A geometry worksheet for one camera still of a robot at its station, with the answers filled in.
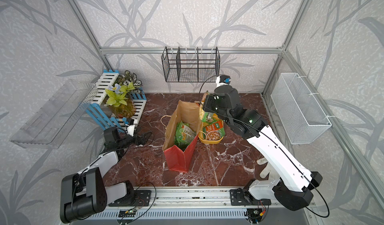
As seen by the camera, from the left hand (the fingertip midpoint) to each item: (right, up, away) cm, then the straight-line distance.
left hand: (145, 129), depth 86 cm
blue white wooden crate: (-23, +10, -4) cm, 25 cm away
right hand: (+35, +18, -22) cm, 46 cm away
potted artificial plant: (-15, +20, +2) cm, 25 cm away
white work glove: (+70, -22, -3) cm, 74 cm away
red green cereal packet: (+42, +1, +11) cm, 43 cm away
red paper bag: (+20, -12, -13) cm, 27 cm away
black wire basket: (+25, +43, +20) cm, 54 cm away
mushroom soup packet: (+23, -3, +2) cm, 23 cm away
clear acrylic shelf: (-35, +6, -19) cm, 40 cm away
